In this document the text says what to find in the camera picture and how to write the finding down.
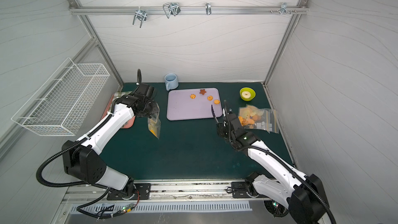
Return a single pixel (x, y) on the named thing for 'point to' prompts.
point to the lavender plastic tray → (194, 103)
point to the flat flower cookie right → (216, 101)
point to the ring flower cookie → (210, 98)
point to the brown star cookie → (202, 92)
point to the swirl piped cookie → (193, 96)
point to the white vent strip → (160, 207)
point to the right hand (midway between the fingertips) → (222, 122)
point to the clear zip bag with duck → (154, 124)
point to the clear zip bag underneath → (252, 117)
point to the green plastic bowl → (252, 92)
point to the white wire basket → (61, 105)
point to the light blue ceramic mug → (171, 81)
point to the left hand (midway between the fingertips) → (153, 110)
